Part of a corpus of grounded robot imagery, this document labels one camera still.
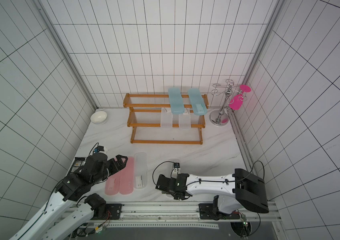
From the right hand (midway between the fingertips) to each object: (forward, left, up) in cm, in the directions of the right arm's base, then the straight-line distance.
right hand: (168, 190), depth 79 cm
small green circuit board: (-15, -37, 0) cm, 40 cm away
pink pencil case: (+1, +31, 0) cm, 31 cm away
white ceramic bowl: (+47, +57, +3) cm, 74 cm away
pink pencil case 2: (+5, +24, 0) cm, 25 cm away
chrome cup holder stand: (+54, -34, -1) cm, 64 cm away
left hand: (+7, +25, +13) cm, 29 cm away
